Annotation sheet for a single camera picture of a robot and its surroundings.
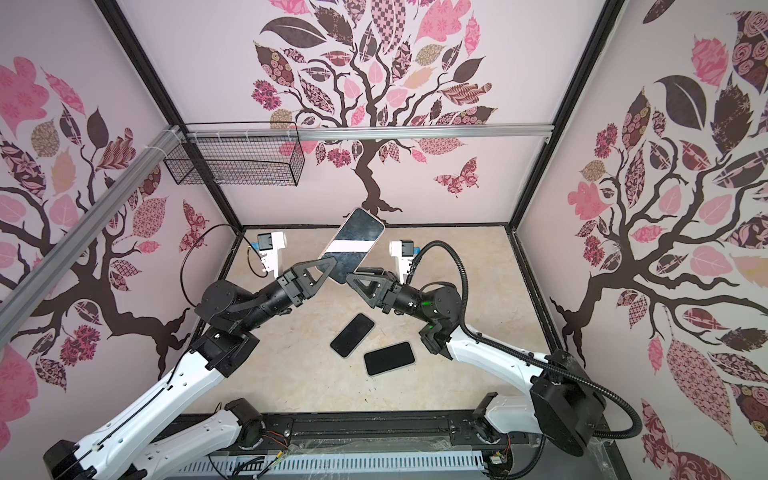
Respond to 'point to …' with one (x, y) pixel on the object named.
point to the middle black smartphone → (352, 334)
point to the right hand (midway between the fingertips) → (351, 278)
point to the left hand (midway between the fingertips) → (339, 268)
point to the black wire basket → (239, 153)
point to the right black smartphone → (388, 358)
